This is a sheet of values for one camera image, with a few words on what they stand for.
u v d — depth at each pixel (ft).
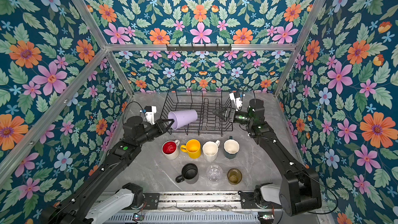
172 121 2.41
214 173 2.69
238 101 2.25
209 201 2.46
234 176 2.65
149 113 2.22
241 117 2.16
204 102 3.58
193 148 2.92
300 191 1.32
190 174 2.69
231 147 2.83
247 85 3.91
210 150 2.85
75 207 1.32
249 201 2.40
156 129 2.13
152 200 2.41
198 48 3.03
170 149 2.91
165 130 2.23
